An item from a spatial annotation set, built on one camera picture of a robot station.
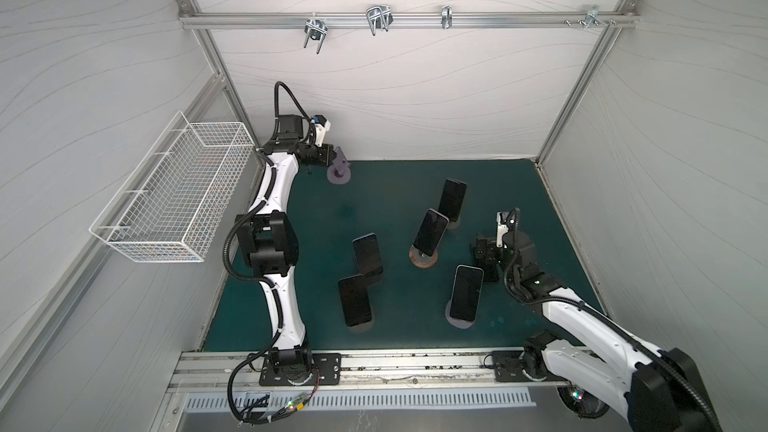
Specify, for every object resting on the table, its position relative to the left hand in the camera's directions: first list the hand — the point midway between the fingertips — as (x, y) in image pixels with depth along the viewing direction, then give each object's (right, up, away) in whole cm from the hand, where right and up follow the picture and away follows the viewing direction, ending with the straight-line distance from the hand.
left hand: (339, 148), depth 94 cm
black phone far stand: (+37, -17, +4) cm, 41 cm away
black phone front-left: (+7, -42, -16) cm, 46 cm away
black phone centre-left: (+10, -31, -12) cm, 35 cm away
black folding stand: (+12, -39, -8) cm, 41 cm away
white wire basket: (-35, -16, -25) cm, 46 cm away
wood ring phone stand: (+26, -36, -1) cm, 44 cm away
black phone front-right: (+36, -40, -18) cm, 57 cm away
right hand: (+49, -24, -9) cm, 55 cm away
